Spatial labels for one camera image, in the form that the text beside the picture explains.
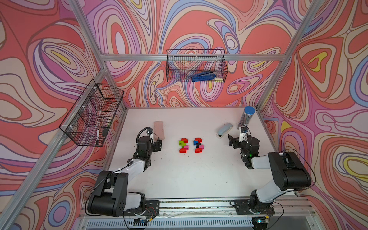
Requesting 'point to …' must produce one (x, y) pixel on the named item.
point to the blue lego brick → (195, 143)
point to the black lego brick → (198, 144)
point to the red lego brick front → (199, 139)
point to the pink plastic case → (158, 132)
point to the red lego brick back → (198, 150)
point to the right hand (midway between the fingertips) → (235, 137)
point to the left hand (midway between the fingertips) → (153, 139)
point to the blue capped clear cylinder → (246, 116)
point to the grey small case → (224, 130)
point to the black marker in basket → (97, 137)
